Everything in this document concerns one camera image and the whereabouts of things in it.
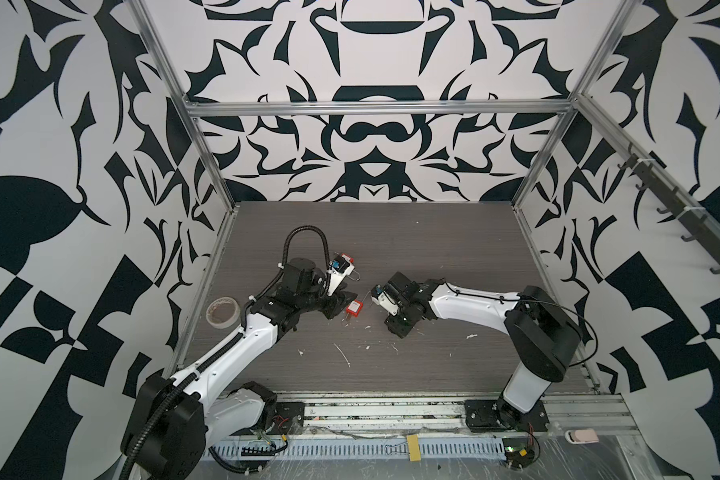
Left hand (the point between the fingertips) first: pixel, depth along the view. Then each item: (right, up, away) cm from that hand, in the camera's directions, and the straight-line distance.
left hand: (350, 283), depth 80 cm
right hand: (+13, -12, +9) cm, 20 cm away
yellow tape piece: (+15, -36, -10) cm, 40 cm away
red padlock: (+1, -9, +12) cm, 15 cm away
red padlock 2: (0, +4, +23) cm, 23 cm away
